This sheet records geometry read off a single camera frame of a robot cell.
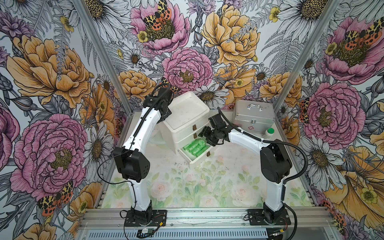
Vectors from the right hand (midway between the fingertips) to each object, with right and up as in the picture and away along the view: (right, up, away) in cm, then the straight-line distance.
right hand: (201, 140), depth 92 cm
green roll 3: (-1, -7, +4) cm, 8 cm away
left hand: (-23, +12, -7) cm, 26 cm away
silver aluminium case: (+35, +14, +9) cm, 39 cm away
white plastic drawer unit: (-8, +15, -4) cm, 18 cm away
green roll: (-6, -6, +5) cm, 10 cm away
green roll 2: (0, -2, 0) cm, 2 cm away
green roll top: (-8, -4, +5) cm, 10 cm away
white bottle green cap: (+43, +3, +5) cm, 43 cm away
